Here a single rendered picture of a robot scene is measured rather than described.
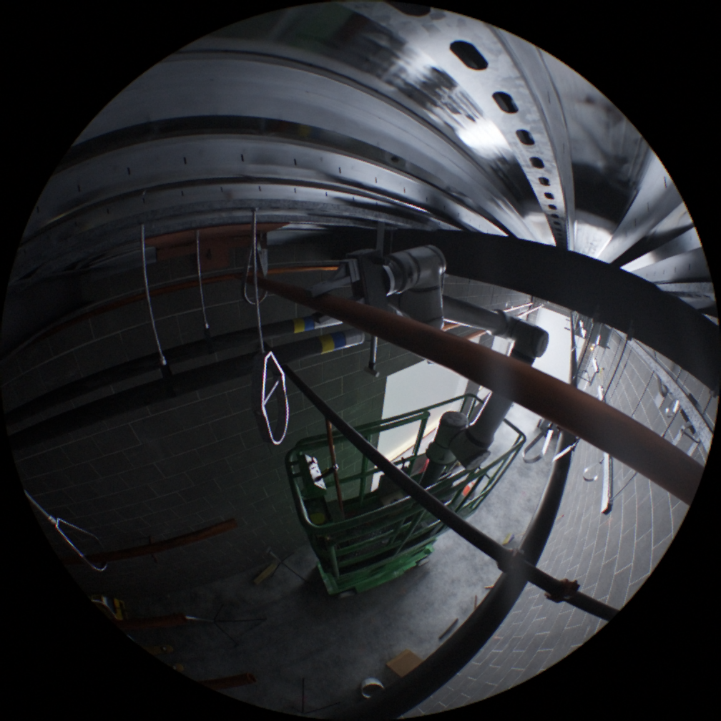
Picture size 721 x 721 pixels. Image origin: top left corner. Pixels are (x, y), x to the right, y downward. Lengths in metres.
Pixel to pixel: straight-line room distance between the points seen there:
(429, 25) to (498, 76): 0.05
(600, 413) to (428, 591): 4.41
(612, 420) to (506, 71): 0.23
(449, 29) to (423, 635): 4.64
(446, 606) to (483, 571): 0.94
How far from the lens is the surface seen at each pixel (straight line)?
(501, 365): 0.20
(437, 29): 0.16
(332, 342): 0.91
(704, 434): 0.96
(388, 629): 4.39
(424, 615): 4.49
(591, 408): 0.20
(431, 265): 0.54
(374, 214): 0.80
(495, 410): 1.05
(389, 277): 0.44
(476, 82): 0.19
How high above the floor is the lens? 4.33
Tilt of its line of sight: 27 degrees down
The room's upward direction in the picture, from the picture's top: 3 degrees clockwise
